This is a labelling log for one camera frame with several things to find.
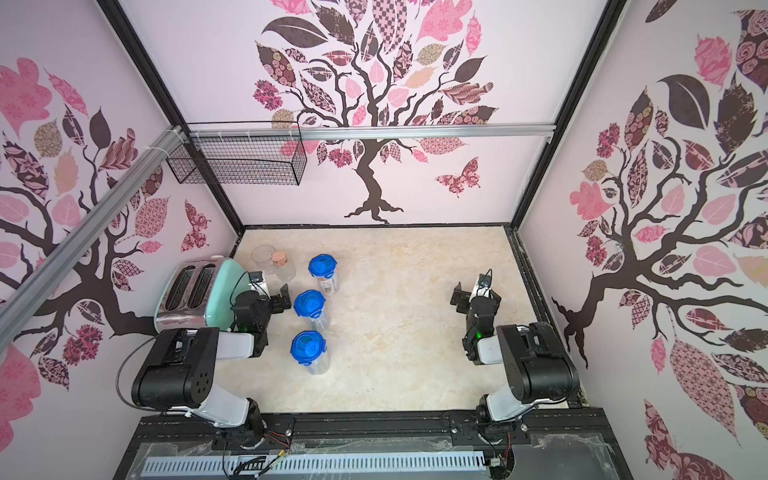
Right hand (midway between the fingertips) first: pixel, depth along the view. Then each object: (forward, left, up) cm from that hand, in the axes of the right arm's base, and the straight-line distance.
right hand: (475, 284), depth 92 cm
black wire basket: (+58, +88, +9) cm, 105 cm away
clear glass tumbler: (+15, +72, -1) cm, 74 cm away
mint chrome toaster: (-7, +81, +8) cm, 81 cm away
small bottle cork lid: (+11, +64, +2) cm, 65 cm away
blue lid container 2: (-9, +50, +5) cm, 51 cm away
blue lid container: (+4, +47, +5) cm, 48 cm away
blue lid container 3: (-22, +47, +5) cm, 52 cm away
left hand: (+1, +65, -3) cm, 65 cm away
